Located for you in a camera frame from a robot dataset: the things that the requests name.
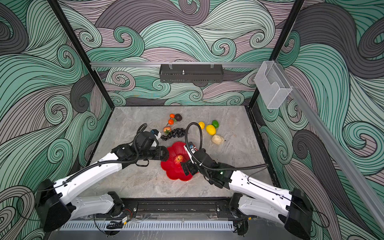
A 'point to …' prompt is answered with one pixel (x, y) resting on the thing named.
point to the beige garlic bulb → (217, 139)
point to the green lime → (215, 123)
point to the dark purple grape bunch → (176, 132)
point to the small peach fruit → (166, 127)
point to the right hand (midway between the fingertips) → (188, 158)
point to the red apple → (178, 159)
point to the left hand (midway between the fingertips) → (165, 151)
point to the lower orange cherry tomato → (171, 121)
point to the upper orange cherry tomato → (172, 115)
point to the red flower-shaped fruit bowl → (169, 166)
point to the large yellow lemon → (211, 129)
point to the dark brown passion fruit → (178, 117)
